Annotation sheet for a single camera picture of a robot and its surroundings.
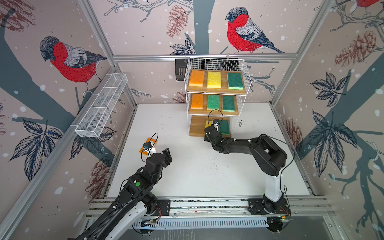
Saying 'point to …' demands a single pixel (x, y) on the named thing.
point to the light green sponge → (213, 102)
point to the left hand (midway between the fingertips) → (164, 151)
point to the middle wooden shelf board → (205, 111)
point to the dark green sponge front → (228, 105)
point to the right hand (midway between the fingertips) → (206, 134)
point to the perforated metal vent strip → (199, 222)
